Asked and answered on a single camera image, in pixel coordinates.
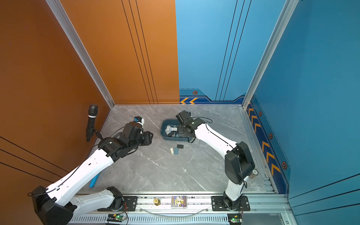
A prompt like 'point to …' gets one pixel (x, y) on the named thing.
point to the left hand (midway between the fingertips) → (151, 133)
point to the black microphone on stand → (92, 113)
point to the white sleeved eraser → (172, 150)
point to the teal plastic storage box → (164, 137)
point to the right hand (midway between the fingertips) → (184, 132)
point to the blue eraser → (176, 150)
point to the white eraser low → (174, 129)
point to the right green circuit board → (236, 220)
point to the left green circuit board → (119, 217)
